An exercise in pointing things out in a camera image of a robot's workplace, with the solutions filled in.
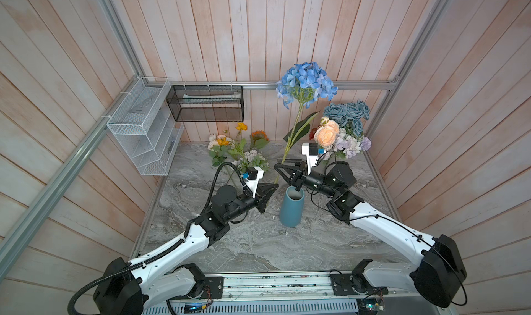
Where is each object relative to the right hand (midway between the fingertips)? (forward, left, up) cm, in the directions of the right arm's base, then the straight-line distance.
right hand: (276, 166), depth 64 cm
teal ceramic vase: (-5, -7, -20) cm, 22 cm away
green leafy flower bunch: (+27, +13, -29) cm, 41 cm away
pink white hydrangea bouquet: (+17, -29, -7) cm, 34 cm away
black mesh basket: (+37, +30, -2) cm, 48 cm away
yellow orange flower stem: (+39, +31, -31) cm, 58 cm away
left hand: (-4, -1, -8) cm, 9 cm away
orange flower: (+45, +8, -32) cm, 56 cm away
